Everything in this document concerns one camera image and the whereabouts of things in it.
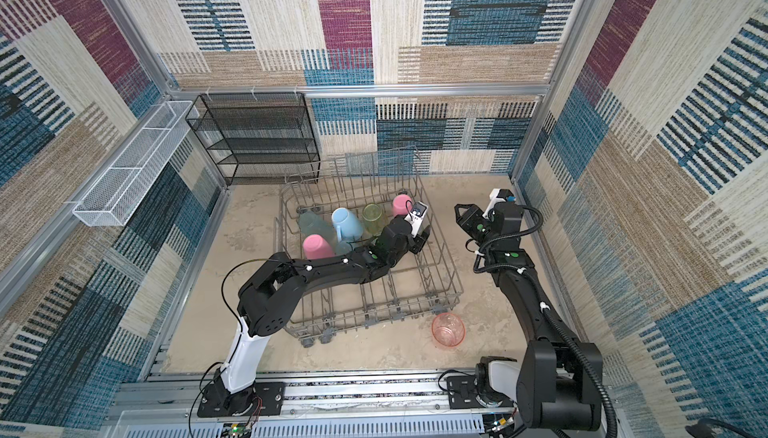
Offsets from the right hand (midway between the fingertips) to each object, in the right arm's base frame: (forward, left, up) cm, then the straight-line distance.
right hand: (457, 211), depth 83 cm
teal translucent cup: (+4, +42, -8) cm, 43 cm away
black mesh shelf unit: (+39, +65, -3) cm, 76 cm away
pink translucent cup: (-25, +4, -20) cm, 33 cm away
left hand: (+3, +9, -6) cm, 11 cm away
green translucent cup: (+6, +24, -10) cm, 26 cm away
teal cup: (-6, +32, -6) cm, 33 cm away
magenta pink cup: (-6, +39, -8) cm, 41 cm away
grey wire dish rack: (+19, +34, -17) cm, 43 cm away
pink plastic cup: (+9, +14, -7) cm, 18 cm away
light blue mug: (+3, +31, -9) cm, 33 cm away
